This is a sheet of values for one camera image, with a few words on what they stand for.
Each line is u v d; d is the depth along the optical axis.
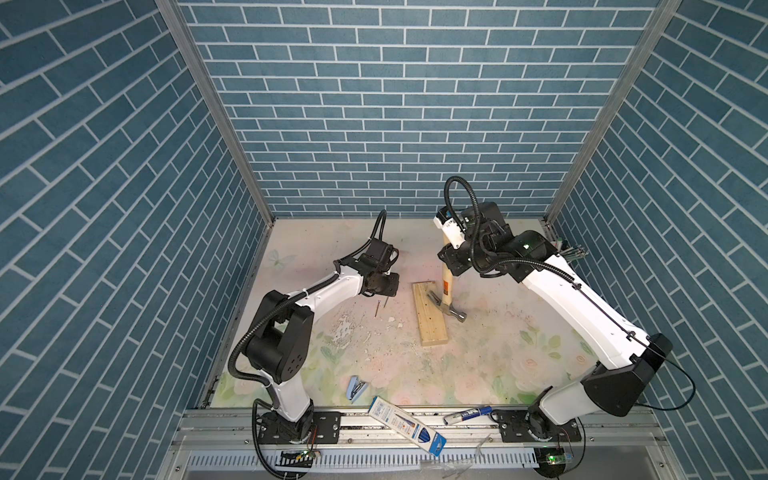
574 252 0.91
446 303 0.84
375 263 0.72
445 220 0.63
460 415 0.75
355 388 0.79
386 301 0.96
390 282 0.82
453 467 0.69
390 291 0.82
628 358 0.41
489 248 0.52
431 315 0.91
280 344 0.47
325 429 0.74
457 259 0.64
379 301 0.96
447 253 0.65
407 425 0.73
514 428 0.74
